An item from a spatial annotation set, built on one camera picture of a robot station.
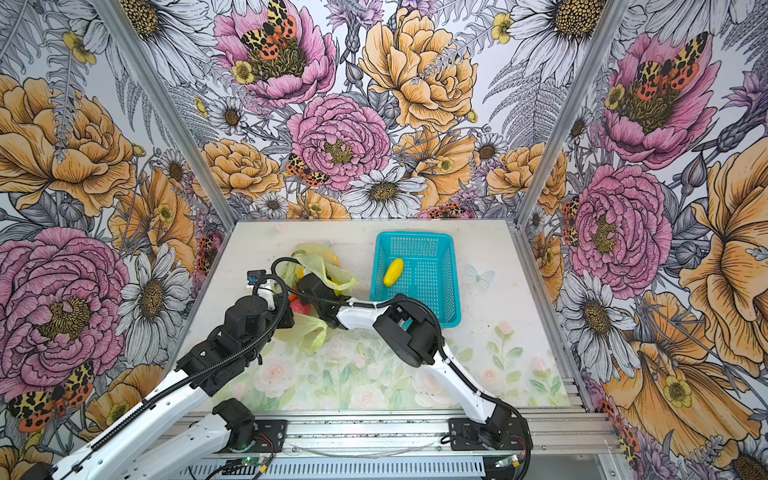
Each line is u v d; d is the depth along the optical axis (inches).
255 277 25.1
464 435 29.1
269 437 28.9
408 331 23.7
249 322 21.4
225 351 21.9
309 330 27.5
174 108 35.4
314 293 30.2
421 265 42.7
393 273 40.1
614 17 28.3
